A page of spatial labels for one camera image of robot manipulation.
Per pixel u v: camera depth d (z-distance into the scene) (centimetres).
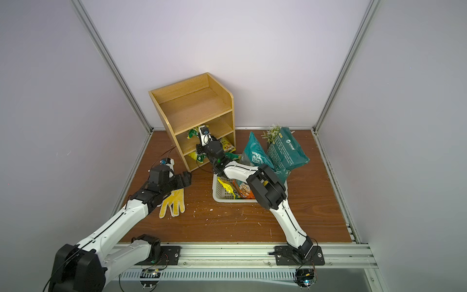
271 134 94
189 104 89
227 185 85
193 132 90
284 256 72
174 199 87
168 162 76
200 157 100
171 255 73
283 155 76
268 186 59
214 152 72
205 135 75
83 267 39
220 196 83
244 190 82
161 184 64
